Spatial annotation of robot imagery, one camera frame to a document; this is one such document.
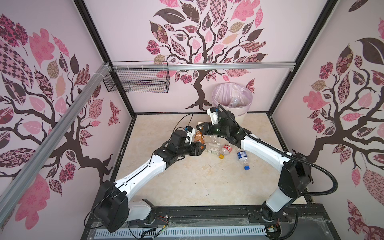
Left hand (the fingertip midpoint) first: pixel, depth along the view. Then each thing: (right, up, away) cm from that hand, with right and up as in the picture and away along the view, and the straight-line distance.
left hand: (201, 148), depth 78 cm
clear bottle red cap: (+24, +29, +25) cm, 45 cm away
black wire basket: (-51, +50, +44) cm, 84 cm away
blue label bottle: (+26, -7, +12) cm, 29 cm away
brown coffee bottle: (-2, +7, -3) cm, 7 cm away
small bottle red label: (+16, -3, +14) cm, 22 cm away
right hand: (-1, +13, +1) cm, 13 cm away
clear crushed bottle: (+6, +6, -6) cm, 10 cm away
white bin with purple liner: (+24, +33, +25) cm, 48 cm away
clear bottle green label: (+9, -2, +21) cm, 23 cm away
